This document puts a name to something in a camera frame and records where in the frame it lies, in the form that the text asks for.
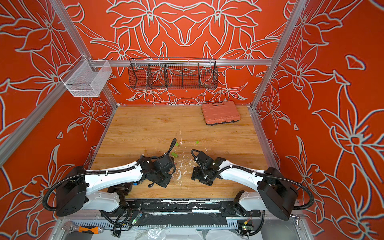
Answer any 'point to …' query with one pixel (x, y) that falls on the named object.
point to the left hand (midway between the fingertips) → (169, 181)
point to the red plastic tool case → (220, 112)
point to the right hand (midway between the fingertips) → (193, 179)
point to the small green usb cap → (197, 142)
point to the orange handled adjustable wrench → (69, 227)
